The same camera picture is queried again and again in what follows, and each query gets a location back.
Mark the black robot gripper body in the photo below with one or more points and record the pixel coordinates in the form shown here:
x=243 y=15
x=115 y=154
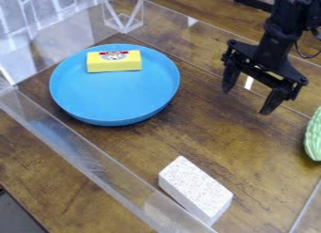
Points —
x=266 y=61

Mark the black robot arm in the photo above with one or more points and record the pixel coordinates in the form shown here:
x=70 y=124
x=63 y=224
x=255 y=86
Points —
x=297 y=16

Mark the blue round plastic tray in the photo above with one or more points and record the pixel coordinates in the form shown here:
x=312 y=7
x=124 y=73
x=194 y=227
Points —
x=115 y=98

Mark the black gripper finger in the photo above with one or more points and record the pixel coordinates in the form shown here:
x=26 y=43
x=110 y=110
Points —
x=277 y=96
x=231 y=75

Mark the white speckled rectangular block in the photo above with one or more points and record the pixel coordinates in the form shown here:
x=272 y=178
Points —
x=199 y=192

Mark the yellow rectangular block with label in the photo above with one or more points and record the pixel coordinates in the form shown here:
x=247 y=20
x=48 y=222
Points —
x=114 y=61

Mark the clear acrylic enclosure wall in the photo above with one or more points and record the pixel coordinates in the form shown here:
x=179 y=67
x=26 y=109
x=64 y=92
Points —
x=87 y=179

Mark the green bumpy gourd toy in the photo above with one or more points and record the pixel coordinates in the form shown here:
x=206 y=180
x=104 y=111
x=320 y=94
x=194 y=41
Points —
x=312 y=142

